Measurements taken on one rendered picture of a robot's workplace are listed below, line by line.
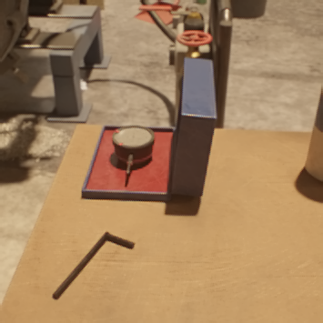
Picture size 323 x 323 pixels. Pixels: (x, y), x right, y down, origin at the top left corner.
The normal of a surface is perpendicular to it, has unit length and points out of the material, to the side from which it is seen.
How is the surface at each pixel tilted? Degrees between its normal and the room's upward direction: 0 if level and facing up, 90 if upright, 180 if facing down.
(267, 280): 0
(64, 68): 90
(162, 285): 0
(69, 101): 90
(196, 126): 90
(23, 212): 0
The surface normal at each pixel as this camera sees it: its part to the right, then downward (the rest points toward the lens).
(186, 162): -0.06, 0.57
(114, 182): 0.00, -0.82
